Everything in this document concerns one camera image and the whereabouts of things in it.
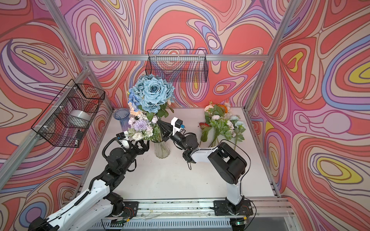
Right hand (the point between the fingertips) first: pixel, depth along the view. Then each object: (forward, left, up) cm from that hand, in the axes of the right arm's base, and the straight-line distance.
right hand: (157, 124), depth 73 cm
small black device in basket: (-4, +40, -3) cm, 40 cm away
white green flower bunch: (+14, -41, -19) cm, 47 cm away
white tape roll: (+2, +38, +6) cm, 39 cm away
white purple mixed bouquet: (-4, +7, +3) cm, 8 cm away
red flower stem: (+15, -29, -25) cm, 41 cm away
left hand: (-3, +7, -7) cm, 11 cm away
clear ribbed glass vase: (-3, +1, -20) cm, 21 cm away
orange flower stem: (+30, -43, -21) cm, 56 cm away
